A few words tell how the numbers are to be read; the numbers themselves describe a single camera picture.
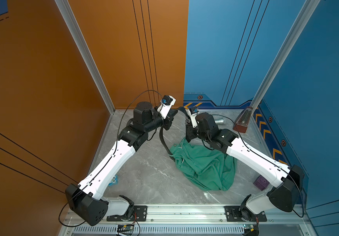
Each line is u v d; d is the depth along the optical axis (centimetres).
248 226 72
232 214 72
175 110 65
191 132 67
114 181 83
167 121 59
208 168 81
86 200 38
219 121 110
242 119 101
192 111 64
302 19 73
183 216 74
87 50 85
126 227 72
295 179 42
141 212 74
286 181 40
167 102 54
